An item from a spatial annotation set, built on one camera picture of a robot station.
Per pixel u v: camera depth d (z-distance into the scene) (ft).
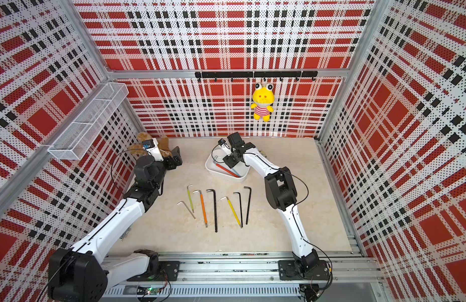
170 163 2.34
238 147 2.54
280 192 1.99
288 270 2.40
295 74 2.92
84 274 1.28
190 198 3.14
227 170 3.43
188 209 2.98
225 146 2.97
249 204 3.04
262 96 2.99
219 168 3.47
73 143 2.26
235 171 3.45
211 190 3.20
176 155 2.46
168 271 2.41
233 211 2.97
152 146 2.17
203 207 3.03
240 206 3.00
